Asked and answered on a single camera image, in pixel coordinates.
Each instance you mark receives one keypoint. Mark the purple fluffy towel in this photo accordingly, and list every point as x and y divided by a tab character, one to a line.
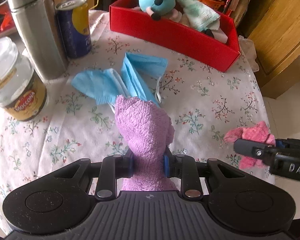
147	130

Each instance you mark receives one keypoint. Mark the stainless steel thermos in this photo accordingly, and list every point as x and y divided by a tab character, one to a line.
37	24

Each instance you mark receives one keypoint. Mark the Moccona glass jar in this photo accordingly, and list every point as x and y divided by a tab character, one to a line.
22	92

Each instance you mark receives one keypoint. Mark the red cardboard box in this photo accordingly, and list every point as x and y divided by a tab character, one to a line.
177	37

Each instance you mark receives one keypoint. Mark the white plastic bag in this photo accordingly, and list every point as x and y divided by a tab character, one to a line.
248	49

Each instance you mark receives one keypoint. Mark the wooden cabinet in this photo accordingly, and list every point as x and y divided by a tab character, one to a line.
274	27

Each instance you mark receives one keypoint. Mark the pink fluffy cloth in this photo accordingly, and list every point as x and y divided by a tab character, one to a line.
258	133

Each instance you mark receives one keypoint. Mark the green white towel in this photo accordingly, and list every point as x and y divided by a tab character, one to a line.
200	16

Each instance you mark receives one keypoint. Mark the blue yellow drink can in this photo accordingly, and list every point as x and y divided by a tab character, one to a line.
73	21

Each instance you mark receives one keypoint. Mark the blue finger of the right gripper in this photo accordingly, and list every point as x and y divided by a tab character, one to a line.
255	150

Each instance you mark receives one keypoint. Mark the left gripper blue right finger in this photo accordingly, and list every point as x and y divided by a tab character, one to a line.
183	167

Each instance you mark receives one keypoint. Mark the orange plastic basket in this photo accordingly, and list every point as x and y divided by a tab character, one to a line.
214	4

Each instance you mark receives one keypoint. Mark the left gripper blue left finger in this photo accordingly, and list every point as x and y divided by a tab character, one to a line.
113	168

